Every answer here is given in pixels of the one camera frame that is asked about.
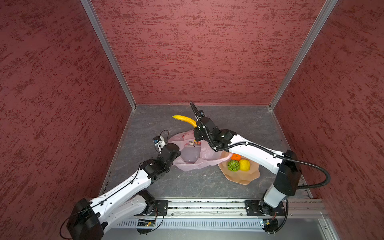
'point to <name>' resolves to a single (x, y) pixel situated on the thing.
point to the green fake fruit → (233, 165)
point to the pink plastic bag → (194, 154)
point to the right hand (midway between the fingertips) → (196, 131)
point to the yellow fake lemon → (244, 165)
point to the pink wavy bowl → (243, 177)
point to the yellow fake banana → (186, 119)
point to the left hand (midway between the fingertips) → (176, 149)
